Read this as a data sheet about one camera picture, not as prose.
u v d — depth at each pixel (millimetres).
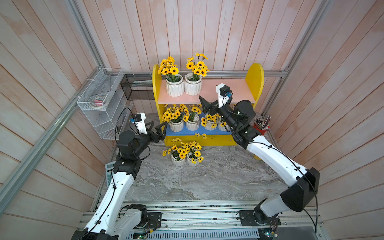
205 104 590
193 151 873
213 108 581
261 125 986
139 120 588
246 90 780
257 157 521
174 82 678
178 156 839
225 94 522
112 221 419
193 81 691
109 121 775
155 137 621
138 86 1042
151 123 712
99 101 744
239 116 504
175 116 840
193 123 880
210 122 871
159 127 600
